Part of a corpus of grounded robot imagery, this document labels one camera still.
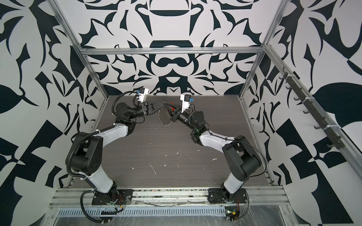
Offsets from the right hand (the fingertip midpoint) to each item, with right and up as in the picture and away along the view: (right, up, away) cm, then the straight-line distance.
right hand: (165, 103), depth 73 cm
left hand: (-1, 0, 0) cm, 1 cm away
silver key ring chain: (-4, -5, +2) cm, 7 cm away
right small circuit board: (+33, -56, -1) cm, 65 cm away
